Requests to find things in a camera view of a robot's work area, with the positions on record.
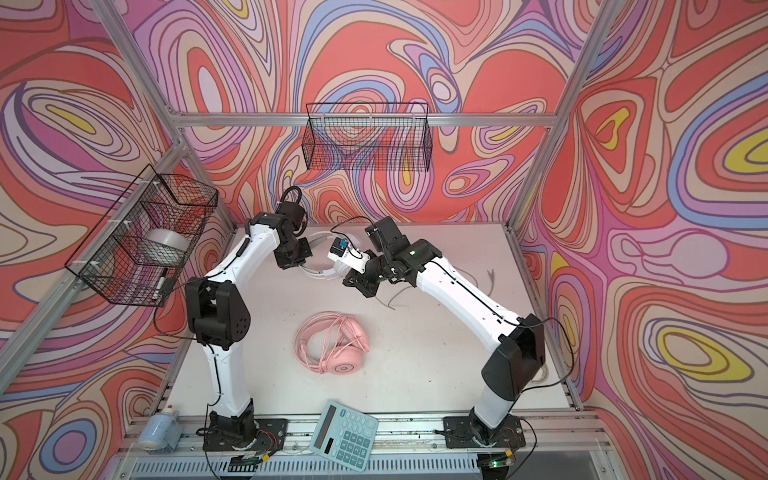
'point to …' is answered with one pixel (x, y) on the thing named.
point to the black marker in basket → (160, 283)
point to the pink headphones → (345, 352)
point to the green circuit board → (241, 463)
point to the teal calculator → (343, 436)
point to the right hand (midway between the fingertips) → (352, 285)
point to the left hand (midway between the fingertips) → (308, 258)
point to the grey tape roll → (164, 246)
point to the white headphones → (339, 270)
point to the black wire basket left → (139, 249)
